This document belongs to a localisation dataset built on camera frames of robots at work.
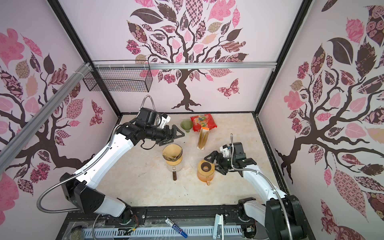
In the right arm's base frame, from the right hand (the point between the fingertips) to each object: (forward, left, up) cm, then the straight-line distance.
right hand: (209, 161), depth 81 cm
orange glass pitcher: (-1, +2, -3) cm, 4 cm away
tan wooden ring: (-6, +1, -2) cm, 6 cm away
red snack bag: (+36, +1, -6) cm, 37 cm away
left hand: (+4, +16, +16) cm, 23 cm away
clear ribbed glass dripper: (0, +18, +4) cm, 18 cm away
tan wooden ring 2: (-1, +19, 0) cm, 19 cm away
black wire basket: (+50, +55, +24) cm, 78 cm away
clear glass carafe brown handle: (-4, +19, -1) cm, 20 cm away
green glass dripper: (+32, +14, -6) cm, 35 cm away
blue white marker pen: (-27, +21, -9) cm, 35 cm away
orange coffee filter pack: (+22, +2, -4) cm, 22 cm away
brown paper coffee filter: (+4, +21, +5) cm, 22 cm away
